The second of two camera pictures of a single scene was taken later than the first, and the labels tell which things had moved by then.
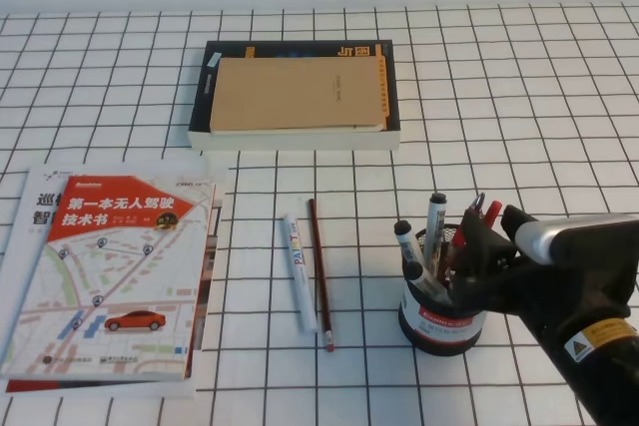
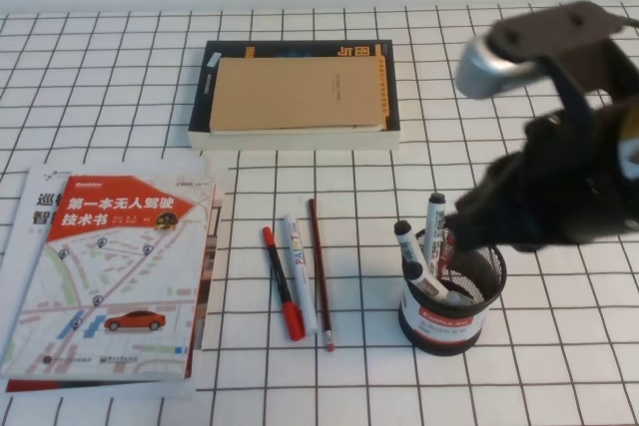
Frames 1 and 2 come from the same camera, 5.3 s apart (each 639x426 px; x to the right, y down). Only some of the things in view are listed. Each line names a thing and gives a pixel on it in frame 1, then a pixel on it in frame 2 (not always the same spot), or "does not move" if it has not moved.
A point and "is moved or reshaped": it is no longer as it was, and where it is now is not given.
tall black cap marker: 434,232 does not move
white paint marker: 304,287 does not move
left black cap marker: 406,240 does not move
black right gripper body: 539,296 to 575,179
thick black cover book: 200,135 does not move
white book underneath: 21,250 does not move
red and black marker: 492,213 is moved or reshaped
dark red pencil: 329,341 does not move
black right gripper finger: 512,219 to 478,201
